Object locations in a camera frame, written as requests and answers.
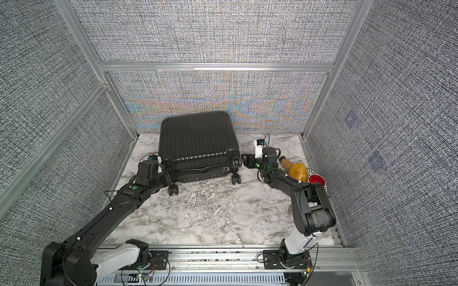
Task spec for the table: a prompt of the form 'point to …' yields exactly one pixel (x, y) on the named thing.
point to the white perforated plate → (312, 172)
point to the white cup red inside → (316, 179)
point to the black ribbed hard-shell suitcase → (199, 146)
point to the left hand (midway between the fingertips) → (176, 172)
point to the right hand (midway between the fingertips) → (246, 148)
